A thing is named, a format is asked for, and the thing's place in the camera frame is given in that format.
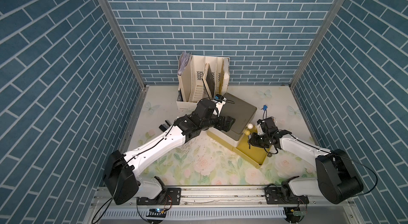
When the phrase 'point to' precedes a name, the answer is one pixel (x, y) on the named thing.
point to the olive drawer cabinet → (242, 111)
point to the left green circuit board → (156, 212)
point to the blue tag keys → (265, 107)
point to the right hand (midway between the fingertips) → (251, 141)
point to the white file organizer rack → (204, 77)
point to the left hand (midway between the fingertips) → (232, 118)
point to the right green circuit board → (294, 214)
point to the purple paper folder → (185, 57)
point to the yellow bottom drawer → (255, 155)
